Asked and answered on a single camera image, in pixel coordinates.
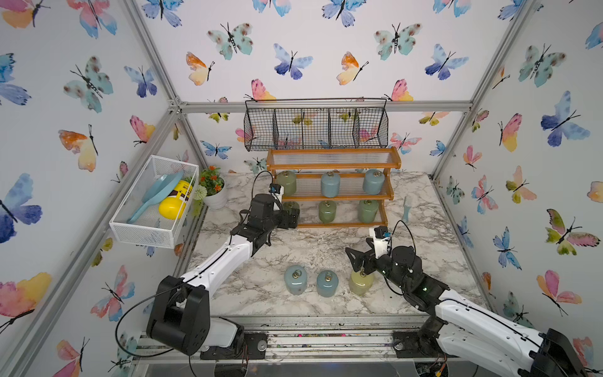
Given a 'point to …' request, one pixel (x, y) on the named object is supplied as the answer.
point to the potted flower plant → (212, 188)
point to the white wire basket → (154, 209)
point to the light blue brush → (407, 206)
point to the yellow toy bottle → (173, 206)
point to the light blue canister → (295, 279)
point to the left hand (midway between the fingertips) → (288, 206)
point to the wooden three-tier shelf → (309, 165)
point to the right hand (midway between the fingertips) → (359, 243)
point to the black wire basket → (316, 124)
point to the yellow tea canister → (360, 283)
